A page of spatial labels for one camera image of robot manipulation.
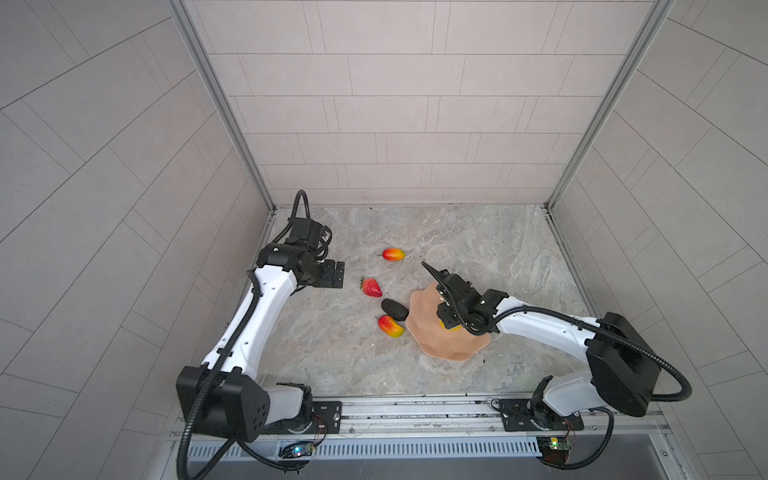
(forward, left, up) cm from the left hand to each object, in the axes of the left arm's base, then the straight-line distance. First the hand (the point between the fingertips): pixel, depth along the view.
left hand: (332, 271), depth 79 cm
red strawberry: (+2, -9, -13) cm, 16 cm away
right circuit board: (-37, -54, -16) cm, 68 cm away
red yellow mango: (+15, -16, -14) cm, 26 cm away
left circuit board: (-38, +5, -13) cm, 40 cm away
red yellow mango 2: (-9, -15, -14) cm, 22 cm away
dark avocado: (-4, -17, -14) cm, 22 cm away
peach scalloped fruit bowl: (-7, -25, -16) cm, 30 cm away
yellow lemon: (-14, -31, -5) cm, 35 cm away
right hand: (-6, -31, -14) cm, 34 cm away
